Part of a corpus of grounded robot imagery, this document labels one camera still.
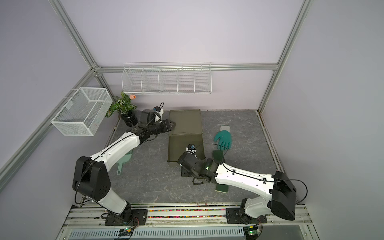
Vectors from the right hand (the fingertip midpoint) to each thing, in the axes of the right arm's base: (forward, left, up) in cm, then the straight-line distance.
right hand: (183, 166), depth 76 cm
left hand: (+23, +6, +5) cm, 24 cm away
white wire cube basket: (+27, +57, +12) cm, 64 cm away
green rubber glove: (+26, -26, -13) cm, 39 cm away
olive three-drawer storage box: (+19, -2, +5) cm, 20 cm away
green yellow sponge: (+12, -20, -13) cm, 27 cm away
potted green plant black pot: (+36, +39, +8) cm, 54 cm away
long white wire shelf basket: (+56, +13, +15) cm, 59 cm away
